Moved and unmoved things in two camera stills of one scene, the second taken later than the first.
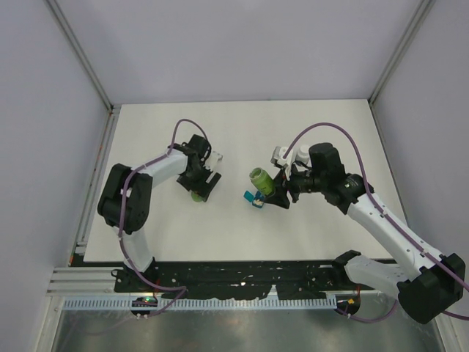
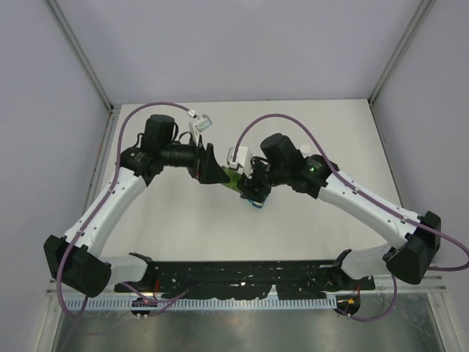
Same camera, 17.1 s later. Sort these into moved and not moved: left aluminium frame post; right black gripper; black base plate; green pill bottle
Moved: right black gripper; green pill bottle
Not moved: black base plate; left aluminium frame post
